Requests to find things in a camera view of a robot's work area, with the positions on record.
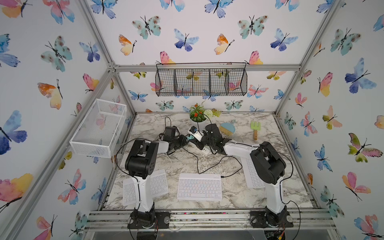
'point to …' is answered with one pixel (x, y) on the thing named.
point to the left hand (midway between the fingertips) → (190, 139)
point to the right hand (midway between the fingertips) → (192, 135)
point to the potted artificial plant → (198, 114)
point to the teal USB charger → (190, 137)
